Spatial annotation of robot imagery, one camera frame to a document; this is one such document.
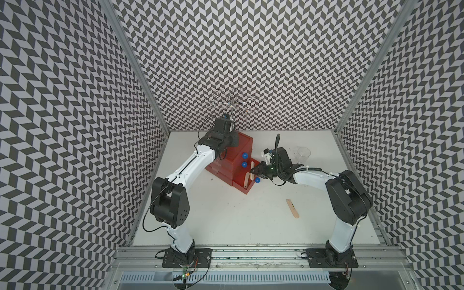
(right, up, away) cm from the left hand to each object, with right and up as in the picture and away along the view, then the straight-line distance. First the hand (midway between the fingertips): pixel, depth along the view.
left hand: (233, 139), depth 88 cm
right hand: (+9, -18, +1) cm, 20 cm away
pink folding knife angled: (+10, -14, +2) cm, 17 cm away
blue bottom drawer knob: (+12, -21, +3) cm, 25 cm away
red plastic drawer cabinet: (+1, -14, -7) cm, 16 cm away
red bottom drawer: (+3, -24, +2) cm, 24 cm away
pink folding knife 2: (+29, -34, -1) cm, 44 cm away
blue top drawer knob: (+6, -8, -5) cm, 11 cm away
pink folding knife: (+6, -23, +5) cm, 25 cm away
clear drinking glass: (+39, -8, +11) cm, 41 cm away
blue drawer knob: (+6, -13, +1) cm, 14 cm away
